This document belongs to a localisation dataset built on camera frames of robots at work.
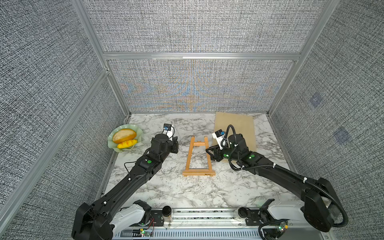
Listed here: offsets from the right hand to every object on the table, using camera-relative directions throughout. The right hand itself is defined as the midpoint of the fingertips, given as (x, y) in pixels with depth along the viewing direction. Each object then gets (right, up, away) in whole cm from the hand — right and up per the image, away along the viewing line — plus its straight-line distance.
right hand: (207, 146), depth 78 cm
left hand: (-15, +6, 0) cm, 16 cm away
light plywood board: (+32, +12, +35) cm, 49 cm away
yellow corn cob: (-50, -1, +17) cm, 52 cm away
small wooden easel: (-9, -16, +7) cm, 20 cm away
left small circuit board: (-31, -40, -8) cm, 51 cm away
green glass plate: (-58, -2, +17) cm, 61 cm away
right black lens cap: (+15, -28, -11) cm, 34 cm away
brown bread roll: (-53, +5, +19) cm, 57 cm away
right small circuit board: (+34, -36, -10) cm, 50 cm away
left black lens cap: (-20, -28, -11) cm, 36 cm away
